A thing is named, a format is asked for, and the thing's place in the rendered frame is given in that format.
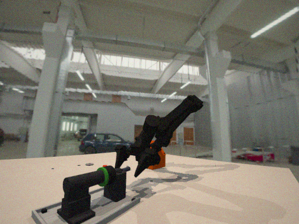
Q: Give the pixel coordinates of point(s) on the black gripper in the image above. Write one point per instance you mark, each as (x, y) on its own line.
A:
(141, 148)

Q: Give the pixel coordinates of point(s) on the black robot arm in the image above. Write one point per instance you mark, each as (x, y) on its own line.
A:
(163, 127)

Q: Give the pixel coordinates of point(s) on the green spacer ring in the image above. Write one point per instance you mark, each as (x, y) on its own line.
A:
(106, 176)

